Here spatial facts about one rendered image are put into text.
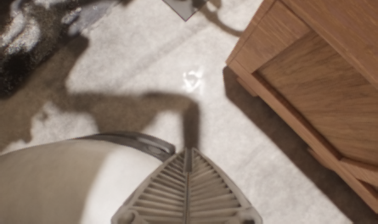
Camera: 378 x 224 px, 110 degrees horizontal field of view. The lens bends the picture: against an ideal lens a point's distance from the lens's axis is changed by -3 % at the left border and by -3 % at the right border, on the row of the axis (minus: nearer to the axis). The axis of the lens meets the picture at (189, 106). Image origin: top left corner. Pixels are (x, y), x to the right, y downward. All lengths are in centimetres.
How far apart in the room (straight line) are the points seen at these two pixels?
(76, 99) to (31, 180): 44
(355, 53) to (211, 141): 42
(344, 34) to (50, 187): 44
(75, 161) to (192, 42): 51
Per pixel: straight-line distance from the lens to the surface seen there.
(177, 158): 17
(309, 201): 76
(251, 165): 61
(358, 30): 27
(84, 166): 28
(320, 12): 27
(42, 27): 90
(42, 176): 30
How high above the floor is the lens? 53
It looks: 86 degrees down
